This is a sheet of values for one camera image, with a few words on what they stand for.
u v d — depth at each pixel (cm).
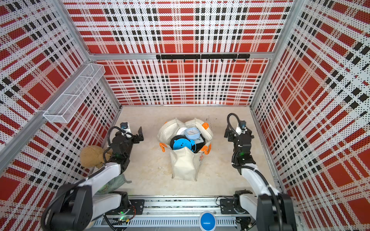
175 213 73
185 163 75
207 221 69
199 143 86
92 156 73
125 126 72
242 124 68
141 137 80
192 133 91
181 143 82
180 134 93
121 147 65
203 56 88
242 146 60
